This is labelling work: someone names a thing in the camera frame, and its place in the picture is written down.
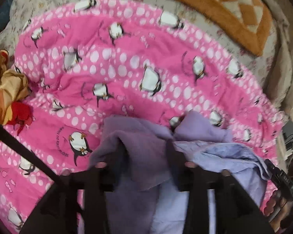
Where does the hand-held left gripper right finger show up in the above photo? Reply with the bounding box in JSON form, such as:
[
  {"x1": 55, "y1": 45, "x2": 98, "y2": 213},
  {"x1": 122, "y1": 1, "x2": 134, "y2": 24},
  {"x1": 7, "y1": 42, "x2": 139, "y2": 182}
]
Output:
[{"x1": 165, "y1": 140, "x2": 275, "y2": 234}]

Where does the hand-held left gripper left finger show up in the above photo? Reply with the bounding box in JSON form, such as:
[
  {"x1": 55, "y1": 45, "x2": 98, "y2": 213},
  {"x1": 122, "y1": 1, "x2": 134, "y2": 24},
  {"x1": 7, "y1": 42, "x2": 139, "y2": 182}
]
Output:
[{"x1": 20, "y1": 146, "x2": 127, "y2": 234}]

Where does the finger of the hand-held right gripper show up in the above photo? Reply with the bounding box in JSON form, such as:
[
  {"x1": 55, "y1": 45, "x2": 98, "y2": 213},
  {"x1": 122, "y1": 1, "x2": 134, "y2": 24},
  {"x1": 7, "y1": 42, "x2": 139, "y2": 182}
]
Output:
[{"x1": 264, "y1": 159, "x2": 281, "y2": 183}]

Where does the lilac zip-up jacket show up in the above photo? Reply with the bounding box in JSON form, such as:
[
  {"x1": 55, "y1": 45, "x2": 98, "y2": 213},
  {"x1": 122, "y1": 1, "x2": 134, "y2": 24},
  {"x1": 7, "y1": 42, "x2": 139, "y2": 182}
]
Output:
[{"x1": 77, "y1": 110, "x2": 271, "y2": 234}]

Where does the person's right hand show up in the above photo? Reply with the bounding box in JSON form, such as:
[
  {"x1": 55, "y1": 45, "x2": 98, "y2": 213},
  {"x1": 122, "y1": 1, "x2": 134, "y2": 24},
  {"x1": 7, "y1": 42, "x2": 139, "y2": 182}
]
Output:
[{"x1": 263, "y1": 191, "x2": 293, "y2": 230}]

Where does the beige cloth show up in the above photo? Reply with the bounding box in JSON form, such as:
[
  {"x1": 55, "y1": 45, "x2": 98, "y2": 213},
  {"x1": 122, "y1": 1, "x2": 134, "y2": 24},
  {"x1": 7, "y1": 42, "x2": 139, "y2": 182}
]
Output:
[{"x1": 255, "y1": 0, "x2": 293, "y2": 125}]

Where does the pink penguin print blanket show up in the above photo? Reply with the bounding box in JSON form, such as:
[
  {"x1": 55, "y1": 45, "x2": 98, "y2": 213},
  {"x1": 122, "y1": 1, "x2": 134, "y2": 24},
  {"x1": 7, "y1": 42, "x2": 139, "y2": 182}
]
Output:
[{"x1": 0, "y1": 0, "x2": 287, "y2": 234}]

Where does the red cloth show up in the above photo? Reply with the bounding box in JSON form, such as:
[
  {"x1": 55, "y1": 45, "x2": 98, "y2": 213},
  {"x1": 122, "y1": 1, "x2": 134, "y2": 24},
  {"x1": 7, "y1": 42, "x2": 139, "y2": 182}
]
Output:
[{"x1": 6, "y1": 102, "x2": 35, "y2": 136}]

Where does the yellow crumpled cloth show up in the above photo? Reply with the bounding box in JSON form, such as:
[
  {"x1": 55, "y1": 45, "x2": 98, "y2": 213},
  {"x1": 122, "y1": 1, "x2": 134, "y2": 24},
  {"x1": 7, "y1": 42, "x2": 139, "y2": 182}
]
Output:
[{"x1": 0, "y1": 50, "x2": 32, "y2": 126}]

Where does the orange checkered fleece blanket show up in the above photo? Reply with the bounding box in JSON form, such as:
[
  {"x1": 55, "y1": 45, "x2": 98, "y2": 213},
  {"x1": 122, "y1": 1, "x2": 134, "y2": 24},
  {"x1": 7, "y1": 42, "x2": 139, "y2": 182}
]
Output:
[{"x1": 133, "y1": 0, "x2": 274, "y2": 57}]

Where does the black strap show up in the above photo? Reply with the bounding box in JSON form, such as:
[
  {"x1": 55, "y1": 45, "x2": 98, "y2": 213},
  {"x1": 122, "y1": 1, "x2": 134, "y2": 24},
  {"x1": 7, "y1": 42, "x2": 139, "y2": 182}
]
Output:
[{"x1": 0, "y1": 117, "x2": 66, "y2": 188}]

